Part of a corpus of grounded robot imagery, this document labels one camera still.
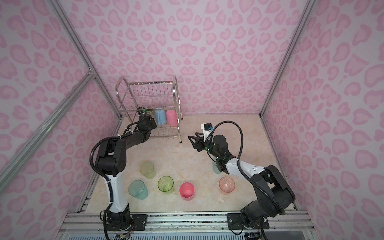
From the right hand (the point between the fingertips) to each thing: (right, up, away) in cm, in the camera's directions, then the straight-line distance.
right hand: (192, 135), depth 80 cm
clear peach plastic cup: (+19, -29, +4) cm, 35 cm away
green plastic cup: (-15, -28, +4) cm, 32 cm away
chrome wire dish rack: (-31, +29, +35) cm, 55 cm away
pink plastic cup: (-15, +11, +23) cm, 30 cm away
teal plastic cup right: (+11, -15, -12) cm, 22 cm away
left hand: (-31, +10, +23) cm, 40 cm away
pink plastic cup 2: (-3, -30, +1) cm, 31 cm away
